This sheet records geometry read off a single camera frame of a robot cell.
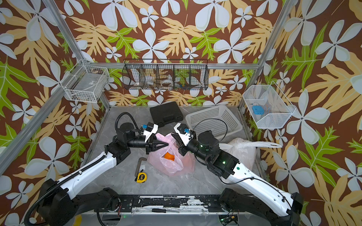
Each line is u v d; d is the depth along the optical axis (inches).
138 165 34.8
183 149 21.2
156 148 25.5
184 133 19.8
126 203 29.4
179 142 22.6
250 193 17.7
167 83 38.9
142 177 32.1
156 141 25.3
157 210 28.6
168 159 26.8
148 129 22.9
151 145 23.9
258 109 32.6
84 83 34.1
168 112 43.4
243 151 31.6
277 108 30.1
